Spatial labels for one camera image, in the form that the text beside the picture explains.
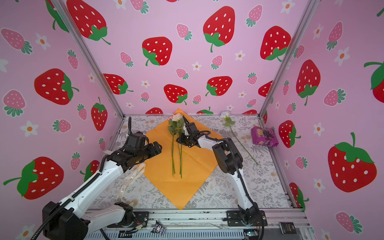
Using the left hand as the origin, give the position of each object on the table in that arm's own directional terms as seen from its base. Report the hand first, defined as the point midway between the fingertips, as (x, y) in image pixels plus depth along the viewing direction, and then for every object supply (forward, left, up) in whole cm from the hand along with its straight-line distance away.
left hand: (157, 148), depth 81 cm
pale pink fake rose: (+28, -3, -14) cm, 32 cm away
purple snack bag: (+17, -68, -12) cm, 72 cm away
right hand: (+15, -7, -13) cm, 21 cm away
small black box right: (-35, -66, -15) cm, 76 cm away
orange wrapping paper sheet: (-4, -9, -17) cm, 20 cm away
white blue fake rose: (+37, -47, -18) cm, 62 cm away
